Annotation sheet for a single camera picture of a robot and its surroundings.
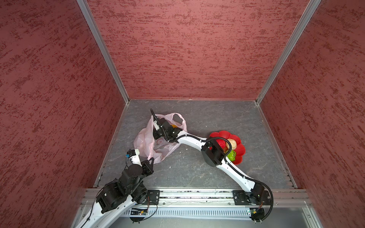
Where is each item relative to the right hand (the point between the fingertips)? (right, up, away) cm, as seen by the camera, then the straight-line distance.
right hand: (151, 132), depth 97 cm
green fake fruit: (+52, -12, -14) cm, 55 cm away
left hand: (+8, -12, -24) cm, 28 cm away
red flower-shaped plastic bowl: (+60, -10, -7) cm, 61 cm away
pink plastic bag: (+3, -5, -22) cm, 23 cm away
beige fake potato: (+55, -5, -8) cm, 56 cm away
